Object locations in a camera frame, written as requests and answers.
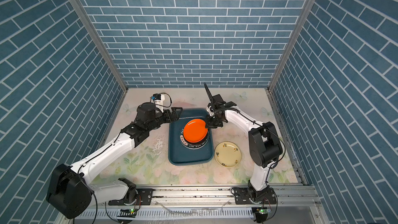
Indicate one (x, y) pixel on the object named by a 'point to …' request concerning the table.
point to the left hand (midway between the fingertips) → (177, 109)
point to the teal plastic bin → (181, 152)
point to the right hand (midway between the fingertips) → (204, 124)
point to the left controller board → (127, 212)
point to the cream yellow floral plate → (227, 154)
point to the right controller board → (262, 211)
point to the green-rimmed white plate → (194, 145)
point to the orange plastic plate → (195, 130)
